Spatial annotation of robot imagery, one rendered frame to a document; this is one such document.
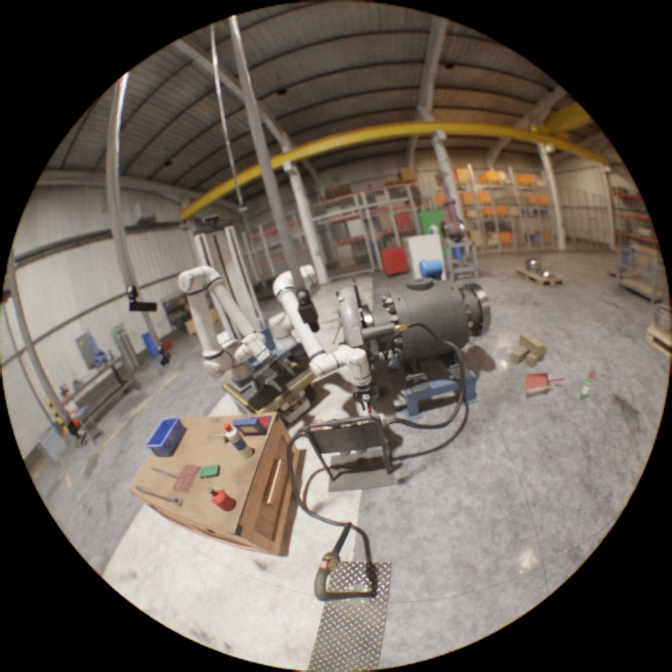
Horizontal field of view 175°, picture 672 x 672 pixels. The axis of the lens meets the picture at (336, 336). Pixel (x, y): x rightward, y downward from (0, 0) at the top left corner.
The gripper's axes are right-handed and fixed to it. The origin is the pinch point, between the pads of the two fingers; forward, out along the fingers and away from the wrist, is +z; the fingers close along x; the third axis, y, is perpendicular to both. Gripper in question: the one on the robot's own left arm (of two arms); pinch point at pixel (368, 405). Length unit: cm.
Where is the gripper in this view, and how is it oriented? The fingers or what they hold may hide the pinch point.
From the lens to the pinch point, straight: 121.7
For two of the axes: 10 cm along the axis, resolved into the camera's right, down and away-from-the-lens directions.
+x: 9.7, -2.1, -1.5
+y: -0.5, 4.0, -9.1
